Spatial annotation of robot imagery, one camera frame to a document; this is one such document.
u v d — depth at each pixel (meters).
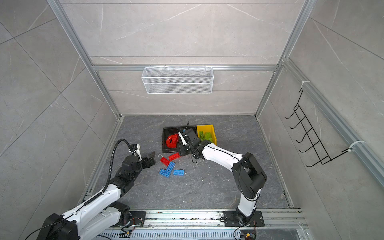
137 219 0.73
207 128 1.15
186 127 1.03
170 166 0.90
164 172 0.88
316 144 0.62
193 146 0.67
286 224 0.73
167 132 1.09
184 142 0.78
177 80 1.00
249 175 0.46
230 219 0.73
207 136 1.03
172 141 1.00
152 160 0.77
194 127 1.04
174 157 0.95
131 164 0.64
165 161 0.93
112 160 0.59
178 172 0.88
